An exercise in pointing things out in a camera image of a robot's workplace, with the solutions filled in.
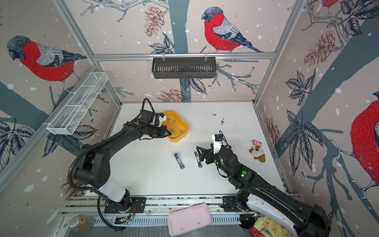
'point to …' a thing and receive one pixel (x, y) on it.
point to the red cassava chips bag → (264, 226)
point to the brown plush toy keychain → (256, 152)
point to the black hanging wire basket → (180, 67)
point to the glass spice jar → (82, 222)
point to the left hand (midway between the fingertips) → (170, 133)
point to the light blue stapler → (178, 160)
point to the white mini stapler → (198, 160)
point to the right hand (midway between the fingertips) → (202, 148)
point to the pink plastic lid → (189, 219)
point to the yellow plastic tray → (175, 126)
